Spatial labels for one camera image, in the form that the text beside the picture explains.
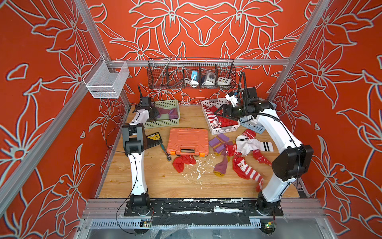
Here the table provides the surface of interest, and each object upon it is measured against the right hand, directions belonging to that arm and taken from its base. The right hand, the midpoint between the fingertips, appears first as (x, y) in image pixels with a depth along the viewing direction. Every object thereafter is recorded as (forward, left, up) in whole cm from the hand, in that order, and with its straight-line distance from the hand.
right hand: (217, 113), depth 79 cm
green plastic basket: (+10, +34, -19) cm, 40 cm away
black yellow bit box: (-2, +40, -25) cm, 47 cm away
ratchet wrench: (-14, +28, -25) cm, 40 cm away
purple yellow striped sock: (-4, -4, -25) cm, 26 cm away
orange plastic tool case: (-4, +16, -23) cm, 29 cm away
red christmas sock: (+12, -11, -22) cm, 28 cm away
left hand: (+21, +42, -22) cm, 52 cm away
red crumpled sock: (-17, +21, -25) cm, 37 cm away
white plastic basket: (+36, -4, -25) cm, 44 cm away
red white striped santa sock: (-22, -16, -24) cm, 37 cm away
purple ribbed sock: (+21, +28, -22) cm, 41 cm away
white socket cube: (+24, +3, +5) cm, 24 cm away
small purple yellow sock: (-21, -3, -26) cm, 33 cm away
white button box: (+25, -7, +3) cm, 26 cm away
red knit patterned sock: (+5, -26, -26) cm, 37 cm away
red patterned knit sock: (-9, -11, -24) cm, 28 cm away
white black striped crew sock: (-6, -21, -23) cm, 31 cm away
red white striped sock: (+14, -1, -20) cm, 24 cm away
